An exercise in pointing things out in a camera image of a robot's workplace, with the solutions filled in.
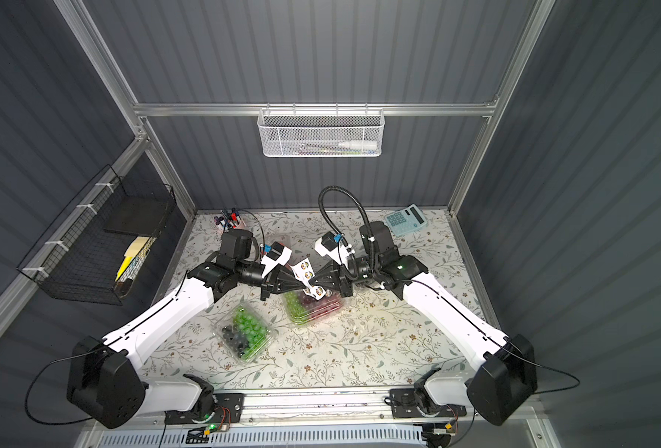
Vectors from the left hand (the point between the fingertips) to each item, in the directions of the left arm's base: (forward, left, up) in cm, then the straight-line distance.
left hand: (308, 291), depth 68 cm
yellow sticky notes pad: (+12, +48, +1) cm, 50 cm away
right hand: (+1, -2, +3) cm, 4 cm away
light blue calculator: (+46, -37, -23) cm, 63 cm away
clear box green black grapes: (-3, +21, -21) cm, 30 cm away
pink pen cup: (+34, +34, -13) cm, 50 cm away
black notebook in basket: (+24, +51, +2) cm, 56 cm away
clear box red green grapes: (+7, +5, -23) cm, 24 cm away
